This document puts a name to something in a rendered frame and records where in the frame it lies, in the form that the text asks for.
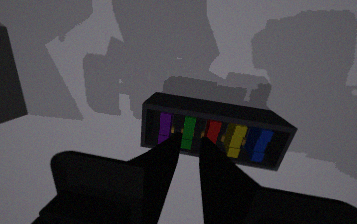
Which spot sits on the green fuse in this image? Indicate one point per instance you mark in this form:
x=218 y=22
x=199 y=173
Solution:
x=188 y=130

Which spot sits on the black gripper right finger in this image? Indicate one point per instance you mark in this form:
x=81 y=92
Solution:
x=230 y=196

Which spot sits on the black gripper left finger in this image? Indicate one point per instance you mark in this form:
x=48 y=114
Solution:
x=142 y=182

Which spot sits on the red fuse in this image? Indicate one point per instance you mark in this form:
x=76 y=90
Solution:
x=212 y=130

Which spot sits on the purple fuse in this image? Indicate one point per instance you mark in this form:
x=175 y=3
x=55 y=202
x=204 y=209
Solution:
x=166 y=119

